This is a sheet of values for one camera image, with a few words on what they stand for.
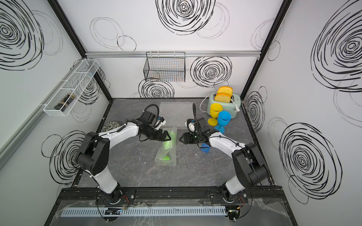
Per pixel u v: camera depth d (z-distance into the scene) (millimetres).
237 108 939
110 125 991
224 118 889
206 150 892
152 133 781
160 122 790
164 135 802
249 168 442
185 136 786
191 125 810
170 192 763
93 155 473
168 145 867
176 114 1088
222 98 939
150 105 778
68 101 675
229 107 962
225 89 963
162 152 822
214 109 945
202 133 692
